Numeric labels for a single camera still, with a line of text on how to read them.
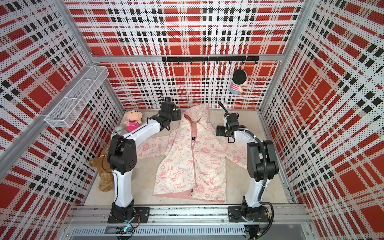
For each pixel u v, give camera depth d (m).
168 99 0.86
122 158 0.56
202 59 0.90
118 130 0.95
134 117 1.08
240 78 0.94
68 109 0.72
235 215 0.73
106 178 0.77
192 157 0.94
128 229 0.69
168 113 0.78
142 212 0.74
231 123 0.77
